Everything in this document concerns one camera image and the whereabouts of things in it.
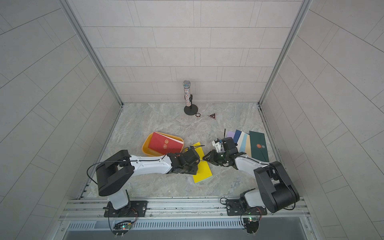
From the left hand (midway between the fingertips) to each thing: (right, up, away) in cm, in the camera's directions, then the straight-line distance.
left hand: (199, 170), depth 85 cm
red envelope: (-21, +14, +4) cm, 25 cm away
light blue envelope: (+28, +13, +8) cm, 32 cm away
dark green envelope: (+37, +12, +7) cm, 40 cm away
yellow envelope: (+3, +1, -4) cm, 5 cm away
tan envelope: (+31, +12, +8) cm, 34 cm away
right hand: (+3, +7, -1) cm, 8 cm away
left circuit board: (-34, -18, -20) cm, 44 cm away
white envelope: (+26, +15, +8) cm, 31 cm away
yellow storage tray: (-30, +9, +6) cm, 32 cm away
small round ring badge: (-1, +32, +23) cm, 40 cm away
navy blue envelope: (+25, +18, +13) cm, 33 cm away
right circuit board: (+25, -19, -17) cm, 35 cm away
